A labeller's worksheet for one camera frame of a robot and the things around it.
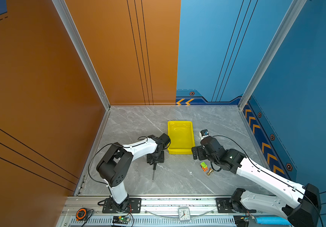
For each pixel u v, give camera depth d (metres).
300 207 0.38
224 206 0.72
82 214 0.68
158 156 0.77
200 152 0.68
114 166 0.47
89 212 0.71
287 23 0.74
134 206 0.74
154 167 0.87
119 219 0.71
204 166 0.84
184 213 0.70
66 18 0.73
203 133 0.68
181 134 1.02
